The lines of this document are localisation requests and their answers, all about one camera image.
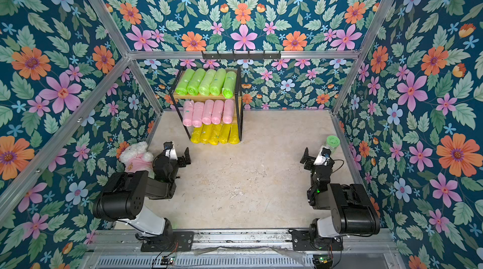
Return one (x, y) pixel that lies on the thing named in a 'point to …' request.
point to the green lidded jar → (333, 142)
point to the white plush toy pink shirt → (135, 158)
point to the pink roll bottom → (228, 111)
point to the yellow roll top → (224, 133)
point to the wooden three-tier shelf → (238, 117)
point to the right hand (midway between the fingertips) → (318, 150)
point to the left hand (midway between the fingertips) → (179, 147)
